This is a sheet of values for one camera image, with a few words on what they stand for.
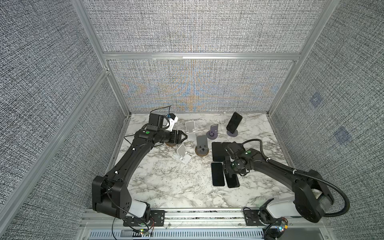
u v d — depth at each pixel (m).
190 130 1.03
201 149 0.94
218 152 0.98
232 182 0.86
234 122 0.99
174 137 0.69
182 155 0.90
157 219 0.74
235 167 0.72
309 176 0.43
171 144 1.01
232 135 1.04
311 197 0.42
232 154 0.69
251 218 0.73
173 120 0.73
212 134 1.03
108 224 0.72
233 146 0.70
